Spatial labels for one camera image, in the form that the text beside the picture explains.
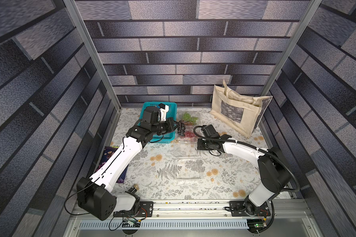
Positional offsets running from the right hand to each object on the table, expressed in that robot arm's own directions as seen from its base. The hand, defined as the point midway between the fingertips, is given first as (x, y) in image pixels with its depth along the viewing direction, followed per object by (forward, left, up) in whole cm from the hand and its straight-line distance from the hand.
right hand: (197, 143), depth 92 cm
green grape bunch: (+23, +7, 0) cm, 24 cm away
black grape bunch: (-4, +10, +20) cm, 23 cm away
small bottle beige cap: (-27, +35, -3) cm, 45 cm away
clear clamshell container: (+5, +5, -3) cm, 8 cm away
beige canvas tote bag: (+16, -30, +10) cm, 36 cm away
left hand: (-2, +10, +24) cm, 26 cm away
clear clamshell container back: (-13, +5, -6) cm, 16 cm away
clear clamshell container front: (+33, -1, -6) cm, 33 cm away
